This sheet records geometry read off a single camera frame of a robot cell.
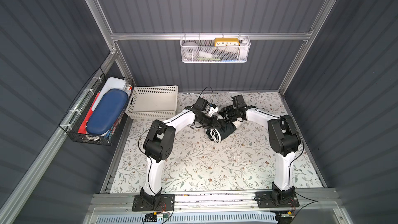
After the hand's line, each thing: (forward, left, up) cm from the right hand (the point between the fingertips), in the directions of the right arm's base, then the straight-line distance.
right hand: (223, 111), depth 100 cm
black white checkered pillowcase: (-18, +5, +1) cm, 18 cm away
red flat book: (-28, +64, +24) cm, 74 cm away
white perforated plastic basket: (+14, +51, -6) cm, 53 cm away
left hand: (-14, +2, +2) cm, 14 cm away
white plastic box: (-3, +60, +28) cm, 66 cm away
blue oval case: (-21, +55, +27) cm, 65 cm away
